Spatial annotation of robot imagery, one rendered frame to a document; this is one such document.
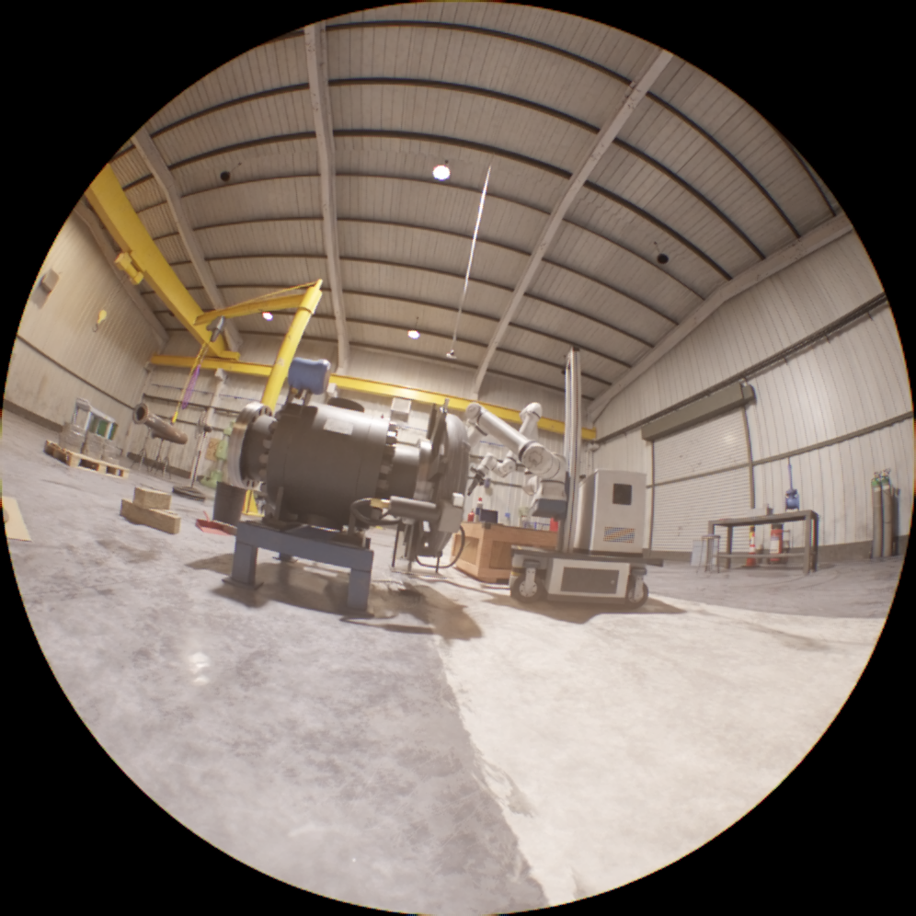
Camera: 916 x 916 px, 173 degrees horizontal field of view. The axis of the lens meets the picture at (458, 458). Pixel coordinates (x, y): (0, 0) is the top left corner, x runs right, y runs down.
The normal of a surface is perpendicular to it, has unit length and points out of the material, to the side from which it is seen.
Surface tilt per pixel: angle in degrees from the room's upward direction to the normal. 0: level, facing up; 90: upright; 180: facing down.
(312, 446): 87
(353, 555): 90
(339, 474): 104
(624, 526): 90
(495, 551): 90
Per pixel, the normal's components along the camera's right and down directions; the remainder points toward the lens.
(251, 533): 0.29, -0.18
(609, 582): -0.17, -0.25
